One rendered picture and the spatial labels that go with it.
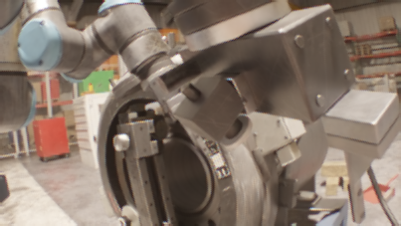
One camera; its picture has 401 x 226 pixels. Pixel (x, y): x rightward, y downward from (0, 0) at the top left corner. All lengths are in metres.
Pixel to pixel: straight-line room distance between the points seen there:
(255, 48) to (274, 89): 0.02
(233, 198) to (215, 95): 0.57
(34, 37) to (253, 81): 0.41
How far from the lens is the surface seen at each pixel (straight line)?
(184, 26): 0.18
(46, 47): 0.49
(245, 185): 0.70
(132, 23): 0.57
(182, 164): 1.20
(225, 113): 0.18
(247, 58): 0.17
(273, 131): 0.66
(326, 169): 2.48
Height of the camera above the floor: 0.84
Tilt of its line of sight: 2 degrees down
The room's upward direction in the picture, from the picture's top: 7 degrees counter-clockwise
